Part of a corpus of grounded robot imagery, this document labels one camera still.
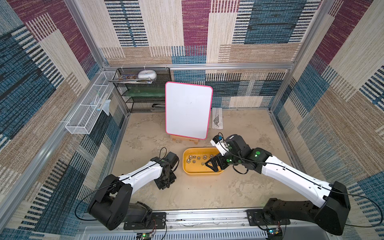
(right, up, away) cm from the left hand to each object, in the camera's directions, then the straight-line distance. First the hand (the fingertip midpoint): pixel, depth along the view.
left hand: (171, 182), depth 86 cm
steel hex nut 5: (+16, +12, +8) cm, 21 cm away
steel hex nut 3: (+13, +10, +8) cm, 18 cm away
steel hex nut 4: (+20, +13, +8) cm, 25 cm away
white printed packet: (+30, +37, +29) cm, 56 cm away
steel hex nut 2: (+11, +13, +9) cm, 19 cm away
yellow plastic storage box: (+13, +11, +9) cm, 19 cm away
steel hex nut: (+9, +10, +8) cm, 16 cm away
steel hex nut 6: (+13, +12, +10) cm, 20 cm away
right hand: (+21, +16, -10) cm, 28 cm away
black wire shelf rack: (-24, +58, +23) cm, 67 cm away
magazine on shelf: (-24, +61, +6) cm, 65 cm away
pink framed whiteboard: (+9, +41, +4) cm, 43 cm away
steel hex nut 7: (+20, +16, -17) cm, 31 cm away
